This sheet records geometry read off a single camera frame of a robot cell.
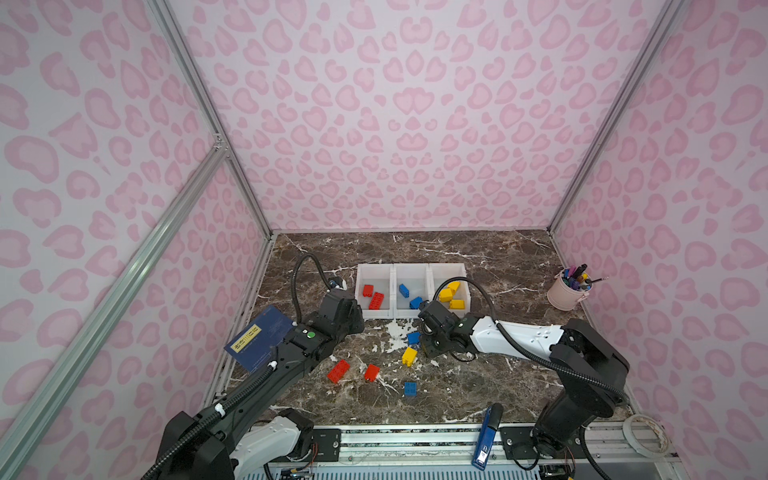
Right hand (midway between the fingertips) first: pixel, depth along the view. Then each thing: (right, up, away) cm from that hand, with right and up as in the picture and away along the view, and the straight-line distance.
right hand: (429, 342), depth 88 cm
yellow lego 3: (+10, +10, +8) cm, 16 cm away
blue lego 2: (-4, 0, +5) cm, 6 cm away
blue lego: (-3, +10, +8) cm, 14 cm away
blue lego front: (-6, -10, -7) cm, 14 cm away
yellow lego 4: (+10, +16, +12) cm, 22 cm away
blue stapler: (+13, -15, -14) cm, 25 cm away
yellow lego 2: (-6, -3, -2) cm, 7 cm away
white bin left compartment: (-15, +18, +16) cm, 28 cm away
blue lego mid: (-7, +14, +12) cm, 20 cm away
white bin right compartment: (+6, +19, +20) cm, 28 cm away
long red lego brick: (-26, -7, -3) cm, 27 cm away
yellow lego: (+6, +13, +10) cm, 17 cm away
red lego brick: (-17, -7, -4) cm, 19 cm away
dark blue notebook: (-52, -2, +2) cm, 52 cm away
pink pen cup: (+43, +16, +2) cm, 46 cm away
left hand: (-20, +11, -6) cm, 24 cm away
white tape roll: (+48, -21, -15) cm, 55 cm away
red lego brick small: (-19, +14, +13) cm, 27 cm away
